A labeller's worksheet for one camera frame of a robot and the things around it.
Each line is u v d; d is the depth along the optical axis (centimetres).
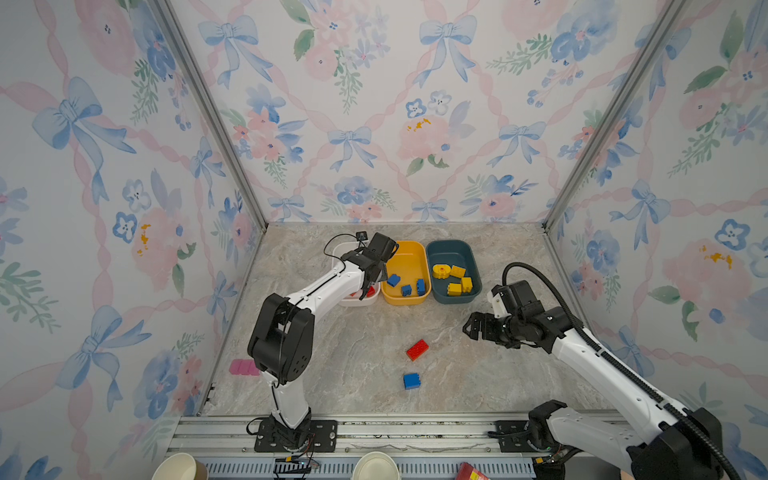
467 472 66
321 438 74
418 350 87
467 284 100
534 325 57
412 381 83
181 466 64
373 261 67
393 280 103
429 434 76
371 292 98
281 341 50
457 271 104
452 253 110
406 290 99
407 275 104
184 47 74
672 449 38
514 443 73
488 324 71
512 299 64
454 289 100
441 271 103
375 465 72
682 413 40
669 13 69
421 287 100
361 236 82
